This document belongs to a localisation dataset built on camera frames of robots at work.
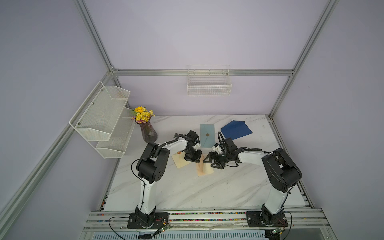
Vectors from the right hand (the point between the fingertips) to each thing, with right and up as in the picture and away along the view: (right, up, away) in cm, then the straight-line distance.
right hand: (208, 164), depth 91 cm
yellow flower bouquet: (-40, +30, -5) cm, 50 cm away
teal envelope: (+1, +17, +17) cm, 24 cm away
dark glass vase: (-39, +20, +7) cm, 44 cm away
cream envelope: (-19, +3, +4) cm, 19 cm away
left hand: (-6, +1, +3) cm, 7 cm away
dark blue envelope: (+22, +22, +20) cm, 37 cm away
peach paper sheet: (-5, -2, +2) cm, 6 cm away
